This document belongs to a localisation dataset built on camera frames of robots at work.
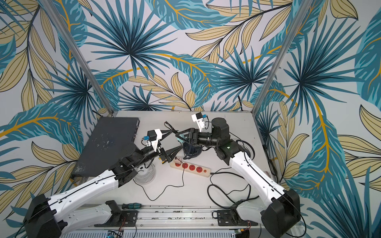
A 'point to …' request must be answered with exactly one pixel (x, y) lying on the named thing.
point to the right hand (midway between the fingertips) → (168, 146)
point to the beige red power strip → (202, 171)
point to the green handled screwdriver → (134, 206)
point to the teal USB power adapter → (180, 140)
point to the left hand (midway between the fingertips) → (176, 139)
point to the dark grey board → (96, 152)
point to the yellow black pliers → (164, 161)
